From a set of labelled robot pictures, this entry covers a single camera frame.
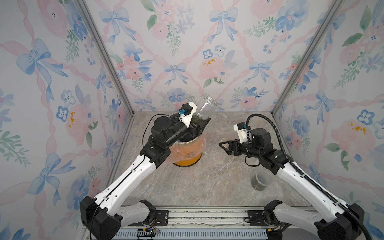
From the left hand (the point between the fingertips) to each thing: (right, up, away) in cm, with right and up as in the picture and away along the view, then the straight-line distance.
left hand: (203, 111), depth 61 cm
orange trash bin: (-6, -27, +27) cm, 39 cm away
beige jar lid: (+12, -12, +14) cm, 22 cm away
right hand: (+12, -14, +13) cm, 23 cm away
